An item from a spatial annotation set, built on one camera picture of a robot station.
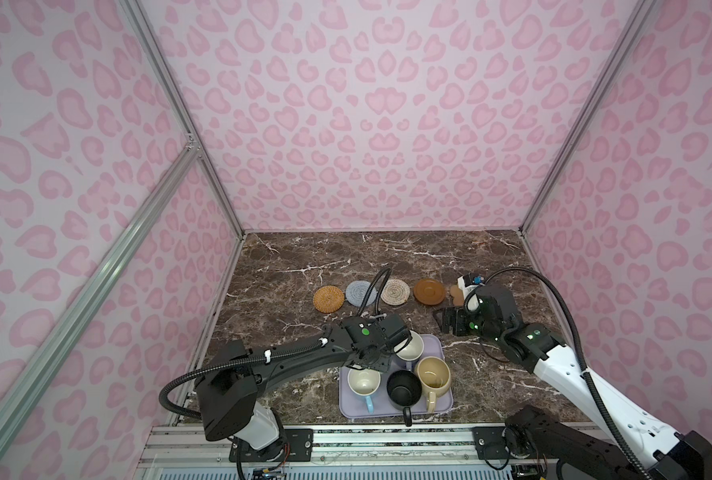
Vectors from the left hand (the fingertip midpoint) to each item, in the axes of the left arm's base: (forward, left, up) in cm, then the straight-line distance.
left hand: (379, 354), depth 79 cm
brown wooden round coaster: (+25, -18, -8) cm, 32 cm away
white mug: (+4, -10, -8) cm, 14 cm away
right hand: (+8, -18, +8) cm, 21 cm away
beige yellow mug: (-4, -15, -7) cm, 17 cm away
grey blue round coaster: (+24, +7, -8) cm, 26 cm away
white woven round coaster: (+24, -7, -8) cm, 26 cm away
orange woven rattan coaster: (+23, +16, -9) cm, 29 cm away
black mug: (-7, -6, -7) cm, 12 cm away
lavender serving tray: (-11, +7, -8) cm, 15 cm away
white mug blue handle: (-5, +4, -8) cm, 10 cm away
